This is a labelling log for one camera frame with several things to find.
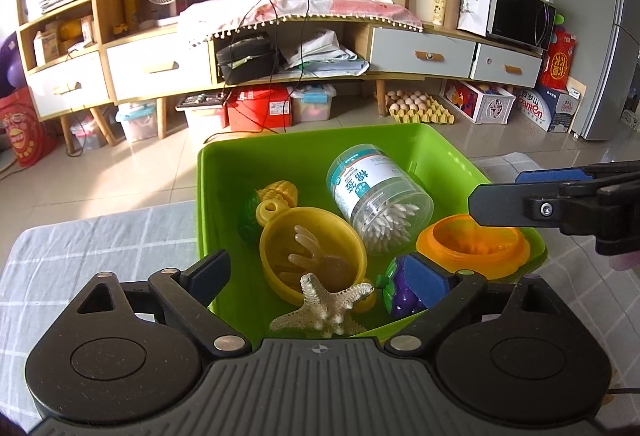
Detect silver refrigerator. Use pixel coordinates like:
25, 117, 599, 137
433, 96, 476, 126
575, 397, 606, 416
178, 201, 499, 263
572, 0, 640, 143

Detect small clear storage box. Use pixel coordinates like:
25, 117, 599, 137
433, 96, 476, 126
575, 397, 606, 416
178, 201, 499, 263
70, 116, 109, 153

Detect tasselled cover cloth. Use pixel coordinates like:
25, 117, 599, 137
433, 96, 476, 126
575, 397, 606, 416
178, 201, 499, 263
178, 0, 424, 49

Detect toy corn cob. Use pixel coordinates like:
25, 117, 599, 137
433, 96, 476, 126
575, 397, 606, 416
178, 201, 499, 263
237, 182, 301, 248

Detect black bag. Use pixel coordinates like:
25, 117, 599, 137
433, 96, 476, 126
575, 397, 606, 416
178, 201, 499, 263
215, 32, 279, 86

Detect green plastic storage bin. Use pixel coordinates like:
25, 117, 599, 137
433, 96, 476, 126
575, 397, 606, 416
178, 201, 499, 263
196, 123, 547, 349

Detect translucent toy hand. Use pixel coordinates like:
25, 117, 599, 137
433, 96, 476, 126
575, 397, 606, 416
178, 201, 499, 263
287, 225, 358, 288

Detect white paper sheet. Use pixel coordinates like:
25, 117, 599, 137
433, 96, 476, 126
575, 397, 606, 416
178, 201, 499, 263
457, 0, 497, 37

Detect yellow egg tray with eggs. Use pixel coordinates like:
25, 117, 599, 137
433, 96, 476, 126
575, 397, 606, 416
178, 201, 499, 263
385, 89, 457, 125

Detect red gift packet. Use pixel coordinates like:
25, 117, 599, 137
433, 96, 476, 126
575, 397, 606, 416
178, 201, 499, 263
537, 27, 577, 90

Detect pile of papers and bags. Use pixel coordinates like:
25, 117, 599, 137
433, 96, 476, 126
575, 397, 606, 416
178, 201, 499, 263
277, 29, 372, 78

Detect grey checkered tablecloth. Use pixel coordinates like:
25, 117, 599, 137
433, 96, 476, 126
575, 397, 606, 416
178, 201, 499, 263
0, 151, 640, 436

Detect red box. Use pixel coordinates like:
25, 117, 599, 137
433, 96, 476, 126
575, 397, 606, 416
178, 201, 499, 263
227, 85, 293, 133

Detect white storage box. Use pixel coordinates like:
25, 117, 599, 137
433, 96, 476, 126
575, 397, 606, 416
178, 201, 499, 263
176, 92, 229, 138

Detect red printed bag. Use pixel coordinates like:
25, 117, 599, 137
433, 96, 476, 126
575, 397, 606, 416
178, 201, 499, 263
0, 86, 58, 168

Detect blue and white carton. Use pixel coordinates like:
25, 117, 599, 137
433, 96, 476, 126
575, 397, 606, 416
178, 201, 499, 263
515, 84, 582, 134

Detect purple toy grapes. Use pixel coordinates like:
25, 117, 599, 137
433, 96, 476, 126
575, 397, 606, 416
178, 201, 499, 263
376, 253, 441, 321

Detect orange and yellow toy dish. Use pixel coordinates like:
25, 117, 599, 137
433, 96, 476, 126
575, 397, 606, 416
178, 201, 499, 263
416, 215, 532, 281

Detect black microwave oven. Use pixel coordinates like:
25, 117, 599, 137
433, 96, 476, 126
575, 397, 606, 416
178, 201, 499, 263
486, 0, 558, 53

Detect yellow box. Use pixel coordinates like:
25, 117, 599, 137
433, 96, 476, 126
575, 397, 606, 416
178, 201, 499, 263
122, 0, 144, 30

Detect clear cotton swab jar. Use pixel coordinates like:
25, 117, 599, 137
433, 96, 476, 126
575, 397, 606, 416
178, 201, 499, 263
326, 143, 435, 257

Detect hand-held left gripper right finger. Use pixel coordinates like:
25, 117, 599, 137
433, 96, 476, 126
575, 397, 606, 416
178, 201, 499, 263
384, 252, 578, 352

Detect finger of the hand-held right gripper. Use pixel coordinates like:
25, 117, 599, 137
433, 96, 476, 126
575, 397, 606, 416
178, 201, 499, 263
468, 183, 640, 257
515, 160, 640, 187

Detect purple ball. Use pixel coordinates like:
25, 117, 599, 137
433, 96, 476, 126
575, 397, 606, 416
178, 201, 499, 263
0, 32, 27, 98

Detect white cabinet drawer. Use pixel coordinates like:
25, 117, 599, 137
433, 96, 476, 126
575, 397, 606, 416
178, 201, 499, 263
27, 51, 109, 120
105, 36, 214, 103
470, 44, 544, 90
370, 27, 478, 79

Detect yellow toy pot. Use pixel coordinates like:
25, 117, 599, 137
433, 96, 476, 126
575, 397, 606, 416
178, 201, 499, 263
256, 199, 378, 314

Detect dried starfish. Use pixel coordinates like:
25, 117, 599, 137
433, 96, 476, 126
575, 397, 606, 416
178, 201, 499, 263
269, 273, 376, 336

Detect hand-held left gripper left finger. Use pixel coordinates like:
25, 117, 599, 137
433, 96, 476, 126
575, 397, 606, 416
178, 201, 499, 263
75, 250, 252, 359

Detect cardboard box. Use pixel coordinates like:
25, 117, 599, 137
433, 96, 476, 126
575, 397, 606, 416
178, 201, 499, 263
34, 29, 62, 66

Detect clear box with blue lid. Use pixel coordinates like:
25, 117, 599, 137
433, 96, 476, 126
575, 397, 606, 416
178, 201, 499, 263
116, 102, 159, 144

